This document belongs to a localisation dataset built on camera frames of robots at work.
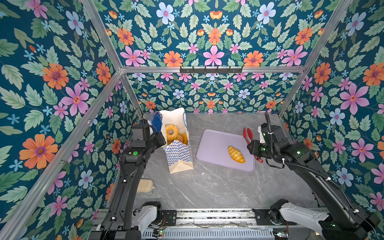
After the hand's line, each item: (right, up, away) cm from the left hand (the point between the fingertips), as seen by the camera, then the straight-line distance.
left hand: (165, 132), depth 72 cm
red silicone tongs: (+51, -4, +32) cm, 61 cm away
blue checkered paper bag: (+5, -12, +8) cm, 16 cm away
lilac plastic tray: (+26, -12, +28) cm, 40 cm away
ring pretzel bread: (0, +2, +21) cm, 21 cm away
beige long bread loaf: (-13, -30, +9) cm, 34 cm away
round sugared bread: (+4, -5, +24) cm, 25 cm away
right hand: (+41, -7, -1) cm, 42 cm away
